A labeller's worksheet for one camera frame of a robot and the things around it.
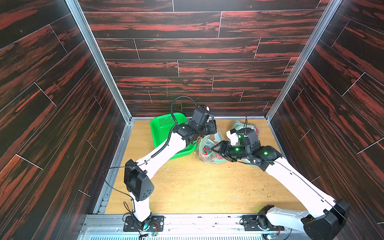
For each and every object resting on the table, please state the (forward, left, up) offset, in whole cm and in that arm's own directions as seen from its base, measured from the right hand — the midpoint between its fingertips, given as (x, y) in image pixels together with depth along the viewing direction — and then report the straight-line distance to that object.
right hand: (216, 148), depth 74 cm
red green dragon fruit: (-5, +4, +1) cm, 7 cm away
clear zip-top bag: (+12, +2, -9) cm, 15 cm away
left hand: (+11, -1, +5) cm, 12 cm away
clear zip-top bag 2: (+30, -18, -15) cm, 38 cm away
